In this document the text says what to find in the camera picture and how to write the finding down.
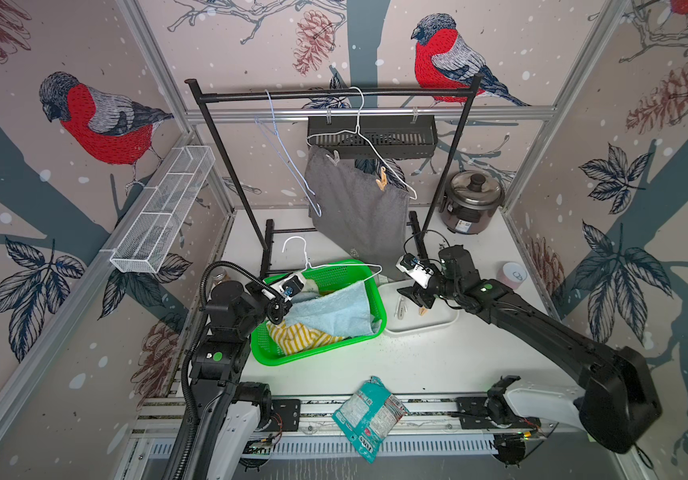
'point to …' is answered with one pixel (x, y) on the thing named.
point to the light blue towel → (345, 311)
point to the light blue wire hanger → (276, 142)
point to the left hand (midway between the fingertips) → (290, 265)
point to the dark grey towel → (365, 218)
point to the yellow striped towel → (294, 337)
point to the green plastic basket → (368, 272)
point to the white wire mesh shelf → (161, 208)
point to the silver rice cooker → (472, 198)
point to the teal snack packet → (370, 415)
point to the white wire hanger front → (329, 266)
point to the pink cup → (511, 274)
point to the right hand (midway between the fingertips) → (406, 275)
